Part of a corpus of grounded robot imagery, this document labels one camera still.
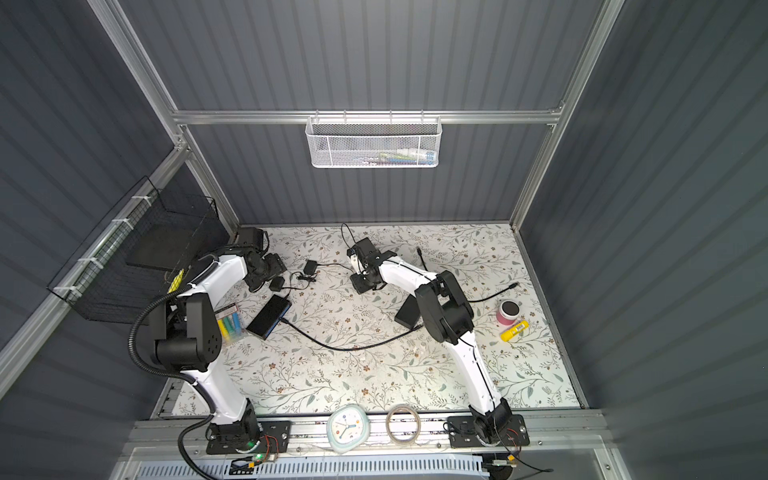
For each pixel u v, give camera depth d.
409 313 0.94
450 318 0.59
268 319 0.95
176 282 0.70
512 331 0.89
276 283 1.01
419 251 1.12
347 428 0.72
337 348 0.89
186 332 0.50
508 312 0.90
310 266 1.08
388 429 0.74
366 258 0.82
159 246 0.76
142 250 0.76
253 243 0.77
